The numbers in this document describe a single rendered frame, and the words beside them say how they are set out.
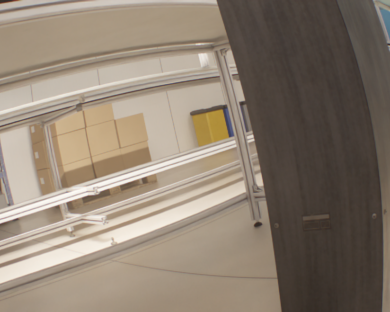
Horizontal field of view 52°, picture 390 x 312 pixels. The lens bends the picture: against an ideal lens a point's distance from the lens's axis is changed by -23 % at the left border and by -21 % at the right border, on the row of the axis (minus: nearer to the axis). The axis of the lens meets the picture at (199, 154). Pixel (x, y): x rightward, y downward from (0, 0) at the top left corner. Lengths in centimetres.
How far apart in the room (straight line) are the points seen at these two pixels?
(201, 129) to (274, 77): 623
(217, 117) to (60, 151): 307
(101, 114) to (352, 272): 434
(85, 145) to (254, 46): 408
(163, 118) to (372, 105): 620
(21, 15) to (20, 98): 470
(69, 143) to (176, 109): 269
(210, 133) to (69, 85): 227
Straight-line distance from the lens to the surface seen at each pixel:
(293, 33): 72
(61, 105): 264
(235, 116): 243
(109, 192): 490
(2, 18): 87
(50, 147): 322
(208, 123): 687
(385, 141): 74
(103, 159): 487
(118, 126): 503
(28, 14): 89
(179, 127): 698
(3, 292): 171
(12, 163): 540
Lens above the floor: 64
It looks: 5 degrees down
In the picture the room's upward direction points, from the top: 13 degrees counter-clockwise
